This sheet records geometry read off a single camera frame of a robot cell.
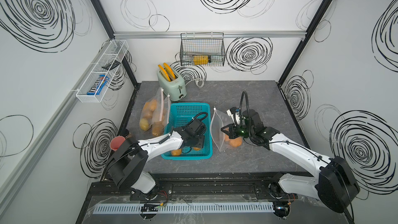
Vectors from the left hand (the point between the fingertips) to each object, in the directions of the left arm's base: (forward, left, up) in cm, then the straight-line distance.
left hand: (200, 141), depth 87 cm
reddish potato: (-1, -20, +3) cm, 20 cm away
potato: (-8, +12, +3) cm, 15 cm away
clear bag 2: (+6, -10, +13) cm, 18 cm away
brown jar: (+1, +39, +3) cm, 40 cm away
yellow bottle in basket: (+35, +1, +30) cm, 46 cm away
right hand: (+2, -12, +11) cm, 16 cm away
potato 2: (-3, -13, +11) cm, 18 cm away
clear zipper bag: (+15, +29, +6) cm, 34 cm away
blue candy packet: (+10, +49, +31) cm, 59 cm away
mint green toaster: (+31, +17, +10) cm, 36 cm away
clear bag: (+6, +24, +4) cm, 25 cm away
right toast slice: (+41, +22, +15) cm, 49 cm away
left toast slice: (+39, +25, +17) cm, 49 cm away
